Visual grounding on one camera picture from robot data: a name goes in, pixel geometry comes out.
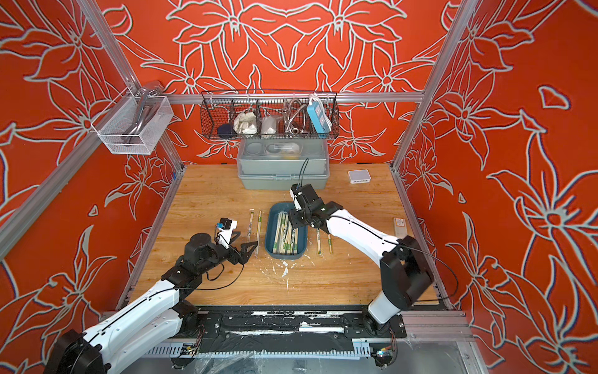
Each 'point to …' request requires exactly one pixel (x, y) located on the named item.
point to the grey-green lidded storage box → (276, 164)
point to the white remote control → (400, 227)
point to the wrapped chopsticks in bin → (286, 239)
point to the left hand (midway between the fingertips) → (248, 237)
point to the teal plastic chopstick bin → (272, 217)
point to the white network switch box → (359, 176)
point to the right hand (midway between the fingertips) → (288, 216)
